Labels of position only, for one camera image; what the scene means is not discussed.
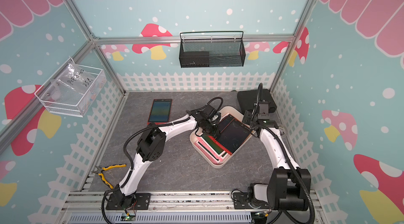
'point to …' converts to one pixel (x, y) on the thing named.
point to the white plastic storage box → (231, 110)
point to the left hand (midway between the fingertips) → (219, 136)
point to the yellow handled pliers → (100, 169)
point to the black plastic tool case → (247, 99)
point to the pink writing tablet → (215, 149)
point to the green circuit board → (128, 218)
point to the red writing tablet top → (160, 111)
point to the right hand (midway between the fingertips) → (249, 115)
